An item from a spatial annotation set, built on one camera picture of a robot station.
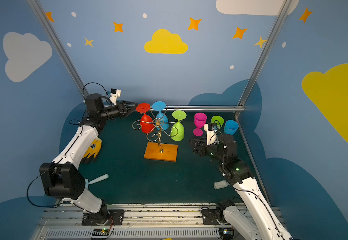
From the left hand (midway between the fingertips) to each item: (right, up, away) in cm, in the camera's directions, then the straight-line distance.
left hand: (136, 104), depth 76 cm
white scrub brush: (+46, -45, +8) cm, 65 cm away
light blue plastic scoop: (-21, -40, +10) cm, 47 cm away
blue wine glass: (+12, -8, +10) cm, 18 cm away
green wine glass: (+49, -7, +23) cm, 55 cm away
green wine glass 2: (+21, -15, +15) cm, 30 cm away
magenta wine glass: (+37, -7, +23) cm, 43 cm away
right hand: (+30, -17, -6) cm, 35 cm away
